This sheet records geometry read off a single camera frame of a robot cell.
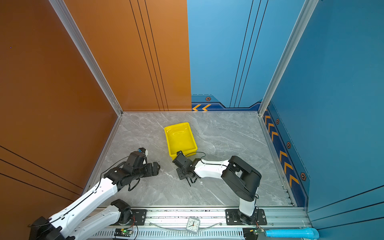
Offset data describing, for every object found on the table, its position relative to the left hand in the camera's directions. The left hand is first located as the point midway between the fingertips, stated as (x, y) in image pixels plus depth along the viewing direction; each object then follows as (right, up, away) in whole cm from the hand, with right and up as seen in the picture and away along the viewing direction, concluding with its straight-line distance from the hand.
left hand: (154, 166), depth 82 cm
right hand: (+14, -5, +6) cm, 16 cm away
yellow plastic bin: (+12, +13, +25) cm, 31 cm away
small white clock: (+22, -24, -13) cm, 35 cm away
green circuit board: (-11, -28, -12) cm, 33 cm away
